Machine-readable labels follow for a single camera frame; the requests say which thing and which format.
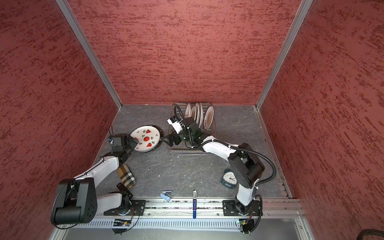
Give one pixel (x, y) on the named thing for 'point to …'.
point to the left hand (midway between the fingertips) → (133, 145)
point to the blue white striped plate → (143, 151)
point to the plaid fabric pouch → (126, 177)
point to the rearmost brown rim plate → (208, 117)
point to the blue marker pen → (194, 204)
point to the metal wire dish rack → (191, 123)
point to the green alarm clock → (229, 179)
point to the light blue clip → (166, 195)
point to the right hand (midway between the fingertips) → (166, 137)
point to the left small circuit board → (120, 226)
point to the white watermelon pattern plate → (148, 137)
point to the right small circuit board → (248, 225)
